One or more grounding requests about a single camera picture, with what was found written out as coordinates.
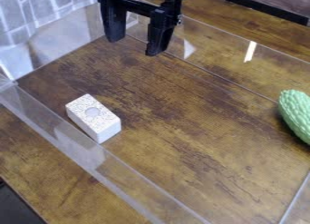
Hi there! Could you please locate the green bumpy toy gourd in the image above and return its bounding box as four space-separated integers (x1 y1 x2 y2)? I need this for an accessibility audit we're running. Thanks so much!
278 90 310 145

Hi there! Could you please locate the clear acrylic enclosure wall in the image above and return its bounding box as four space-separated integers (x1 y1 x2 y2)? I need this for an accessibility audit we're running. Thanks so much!
0 0 310 224

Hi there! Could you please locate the white speckled block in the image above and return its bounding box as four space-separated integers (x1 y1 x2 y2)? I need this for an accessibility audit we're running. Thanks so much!
66 94 122 143

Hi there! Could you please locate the grey patterned cloth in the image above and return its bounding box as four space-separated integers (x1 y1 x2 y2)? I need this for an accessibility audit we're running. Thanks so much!
0 0 102 47

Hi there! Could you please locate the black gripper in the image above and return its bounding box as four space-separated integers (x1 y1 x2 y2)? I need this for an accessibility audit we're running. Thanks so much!
98 0 185 56

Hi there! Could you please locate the black baseboard strip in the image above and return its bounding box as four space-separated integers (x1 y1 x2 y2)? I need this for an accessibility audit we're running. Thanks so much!
226 0 310 26

